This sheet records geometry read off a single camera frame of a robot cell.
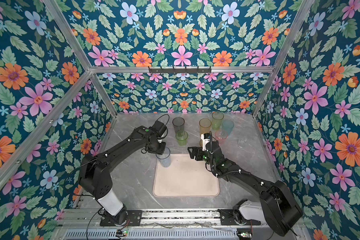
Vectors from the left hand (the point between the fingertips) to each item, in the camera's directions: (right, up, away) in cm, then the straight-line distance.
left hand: (163, 148), depth 84 cm
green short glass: (+9, +6, +17) cm, 20 cm away
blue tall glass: (+2, -6, -4) cm, 7 cm away
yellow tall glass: (+25, +14, +12) cm, 31 cm away
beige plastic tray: (+12, -18, +4) cm, 22 cm away
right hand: (+17, +1, -2) cm, 17 cm away
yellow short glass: (+21, +4, -9) cm, 23 cm away
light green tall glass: (+34, +19, +17) cm, 42 cm away
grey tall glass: (+8, +14, +12) cm, 20 cm away
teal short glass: (+41, +13, +14) cm, 45 cm away
